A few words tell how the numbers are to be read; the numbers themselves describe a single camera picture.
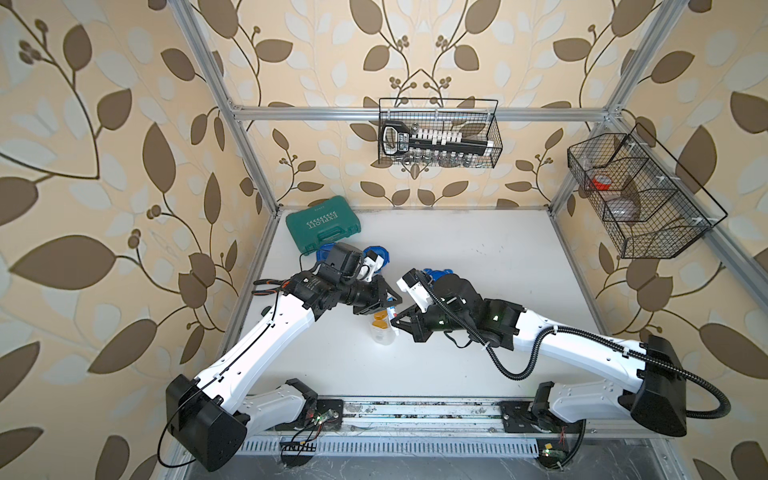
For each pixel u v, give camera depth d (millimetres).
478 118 912
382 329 766
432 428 737
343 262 560
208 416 373
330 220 1118
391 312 680
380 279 651
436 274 1016
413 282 630
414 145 861
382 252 911
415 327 599
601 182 807
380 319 787
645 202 753
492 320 532
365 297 629
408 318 643
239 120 945
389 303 687
